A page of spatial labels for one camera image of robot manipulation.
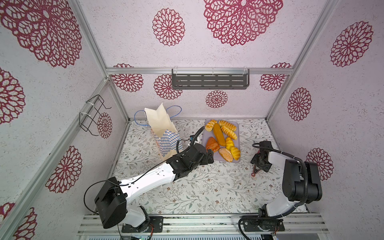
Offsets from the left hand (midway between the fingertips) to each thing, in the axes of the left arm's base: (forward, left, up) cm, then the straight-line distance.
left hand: (205, 155), depth 79 cm
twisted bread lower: (+26, -20, -14) cm, 36 cm away
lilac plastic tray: (+8, -13, -14) cm, 21 cm away
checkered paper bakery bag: (+10, +20, +1) cm, 23 cm away
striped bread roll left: (+33, -6, -14) cm, 36 cm away
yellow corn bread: (+18, -19, -15) cm, 30 cm away
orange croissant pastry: (+17, -7, -14) cm, 23 cm away
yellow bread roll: (+9, -21, -13) cm, 26 cm away
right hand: (+5, -36, -17) cm, 40 cm away
